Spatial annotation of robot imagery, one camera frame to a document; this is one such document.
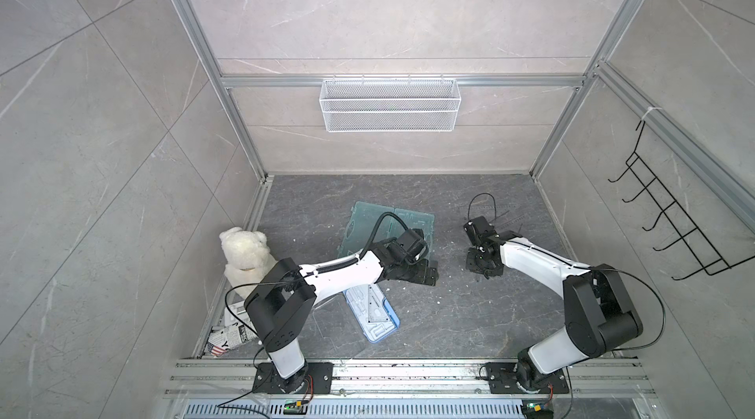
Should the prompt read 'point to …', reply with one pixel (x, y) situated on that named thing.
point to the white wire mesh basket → (389, 105)
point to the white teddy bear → (248, 258)
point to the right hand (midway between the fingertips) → (480, 265)
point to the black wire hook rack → (690, 235)
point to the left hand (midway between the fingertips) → (430, 270)
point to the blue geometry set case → (374, 314)
